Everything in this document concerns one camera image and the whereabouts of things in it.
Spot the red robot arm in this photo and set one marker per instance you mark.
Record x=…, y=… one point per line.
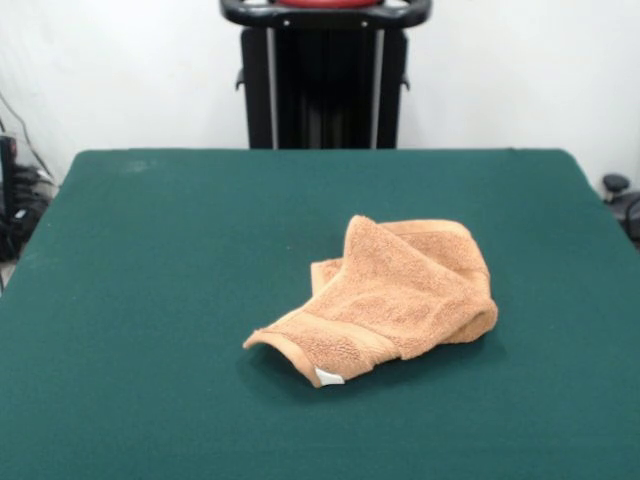
x=325, y=2

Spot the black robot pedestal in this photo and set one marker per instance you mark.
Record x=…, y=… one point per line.
x=325, y=85

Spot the dark green table cloth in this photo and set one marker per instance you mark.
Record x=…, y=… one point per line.
x=150, y=325

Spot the orange terry towel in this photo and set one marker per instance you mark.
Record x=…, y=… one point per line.
x=400, y=295

